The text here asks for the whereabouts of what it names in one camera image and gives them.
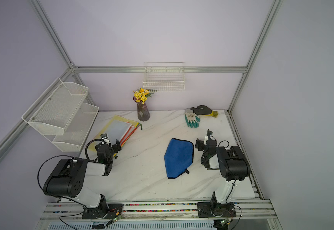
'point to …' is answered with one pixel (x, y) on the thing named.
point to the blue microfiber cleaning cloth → (178, 156)
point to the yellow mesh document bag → (106, 128)
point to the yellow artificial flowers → (141, 95)
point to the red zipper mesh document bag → (128, 135)
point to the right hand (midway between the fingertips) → (204, 140)
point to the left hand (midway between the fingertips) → (109, 142)
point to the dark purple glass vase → (143, 112)
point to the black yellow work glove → (204, 110)
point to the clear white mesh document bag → (117, 131)
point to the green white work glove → (191, 118)
